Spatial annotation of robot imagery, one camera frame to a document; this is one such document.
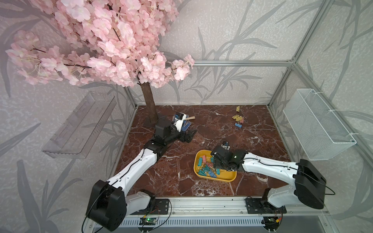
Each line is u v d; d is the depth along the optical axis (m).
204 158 0.88
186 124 1.08
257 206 0.74
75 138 0.64
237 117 1.10
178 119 0.67
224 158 0.63
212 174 0.83
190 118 1.12
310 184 0.42
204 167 0.84
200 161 0.87
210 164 0.84
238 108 1.19
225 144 0.77
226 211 0.72
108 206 0.39
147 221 0.71
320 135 0.60
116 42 0.45
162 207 0.74
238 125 1.07
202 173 0.82
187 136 0.71
